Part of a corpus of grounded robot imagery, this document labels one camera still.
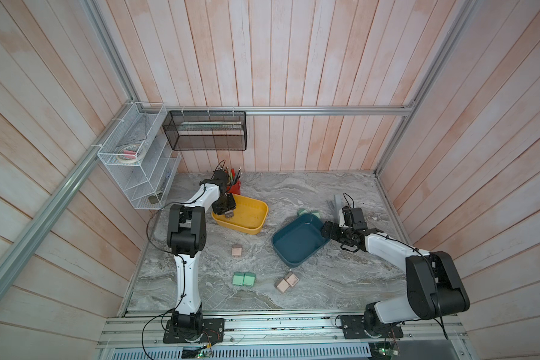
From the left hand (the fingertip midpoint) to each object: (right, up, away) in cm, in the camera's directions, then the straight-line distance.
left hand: (230, 210), depth 103 cm
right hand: (+44, -8, -9) cm, 46 cm away
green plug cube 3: (+34, 0, 0) cm, 34 cm away
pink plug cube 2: (+5, -15, -13) cm, 21 cm away
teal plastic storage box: (+32, -13, -4) cm, 34 cm away
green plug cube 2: (+10, -25, -21) cm, 34 cm away
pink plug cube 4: (+26, -24, -21) cm, 42 cm away
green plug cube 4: (+40, -1, -2) cm, 40 cm away
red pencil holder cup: (+2, +11, +1) cm, 11 cm away
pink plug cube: (0, -2, -3) cm, 4 cm away
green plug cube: (+6, -25, -20) cm, 32 cm away
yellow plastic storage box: (+9, -2, 0) cm, 10 cm away
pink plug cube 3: (+23, -26, -22) cm, 41 cm away
